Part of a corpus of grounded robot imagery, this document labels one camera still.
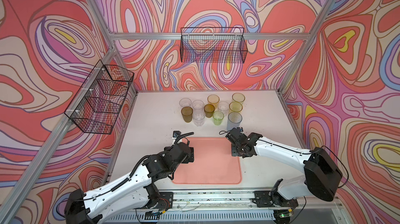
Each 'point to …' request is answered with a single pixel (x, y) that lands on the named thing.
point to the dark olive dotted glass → (186, 112)
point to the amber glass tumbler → (213, 99)
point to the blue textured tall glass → (234, 120)
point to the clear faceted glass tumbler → (185, 102)
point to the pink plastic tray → (213, 163)
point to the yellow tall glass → (235, 107)
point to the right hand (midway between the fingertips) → (239, 153)
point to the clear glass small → (223, 106)
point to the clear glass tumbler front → (198, 119)
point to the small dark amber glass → (209, 109)
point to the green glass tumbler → (217, 116)
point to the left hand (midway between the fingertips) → (188, 148)
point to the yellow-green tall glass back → (239, 97)
